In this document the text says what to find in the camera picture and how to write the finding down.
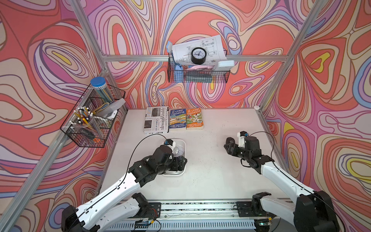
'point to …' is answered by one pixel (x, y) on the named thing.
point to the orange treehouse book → (193, 119)
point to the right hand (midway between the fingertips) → (229, 150)
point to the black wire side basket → (103, 112)
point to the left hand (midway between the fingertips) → (183, 161)
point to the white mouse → (178, 151)
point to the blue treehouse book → (178, 119)
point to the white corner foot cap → (256, 107)
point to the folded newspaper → (156, 120)
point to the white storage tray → (175, 173)
